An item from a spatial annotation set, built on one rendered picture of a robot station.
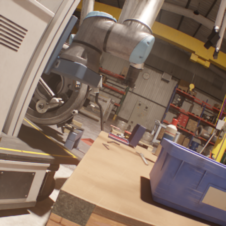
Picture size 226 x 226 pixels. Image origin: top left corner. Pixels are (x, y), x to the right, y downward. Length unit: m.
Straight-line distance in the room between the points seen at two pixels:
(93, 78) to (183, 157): 0.63
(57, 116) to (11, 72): 1.13
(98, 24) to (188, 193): 0.76
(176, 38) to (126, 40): 12.53
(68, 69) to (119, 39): 0.24
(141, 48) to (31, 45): 0.44
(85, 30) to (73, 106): 0.96
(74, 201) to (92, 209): 0.03
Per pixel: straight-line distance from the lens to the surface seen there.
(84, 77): 0.90
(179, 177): 0.42
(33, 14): 0.77
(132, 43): 0.90
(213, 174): 0.44
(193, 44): 13.54
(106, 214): 0.32
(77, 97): 1.79
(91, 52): 0.93
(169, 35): 13.40
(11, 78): 0.76
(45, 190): 1.12
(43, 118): 1.86
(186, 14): 13.79
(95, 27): 0.95
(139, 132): 1.10
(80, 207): 0.32
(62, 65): 0.94
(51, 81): 2.65
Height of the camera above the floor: 0.60
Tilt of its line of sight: 1 degrees down
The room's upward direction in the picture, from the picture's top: 24 degrees clockwise
